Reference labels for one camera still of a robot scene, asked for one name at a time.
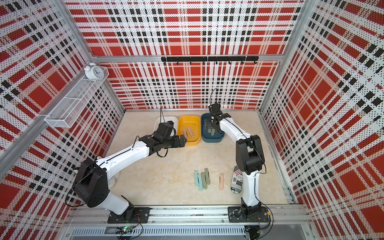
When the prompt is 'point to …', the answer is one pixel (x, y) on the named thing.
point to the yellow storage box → (192, 125)
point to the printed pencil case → (237, 181)
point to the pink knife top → (185, 135)
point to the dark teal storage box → (206, 136)
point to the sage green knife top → (209, 130)
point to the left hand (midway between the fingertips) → (182, 140)
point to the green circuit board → (124, 230)
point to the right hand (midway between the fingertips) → (214, 123)
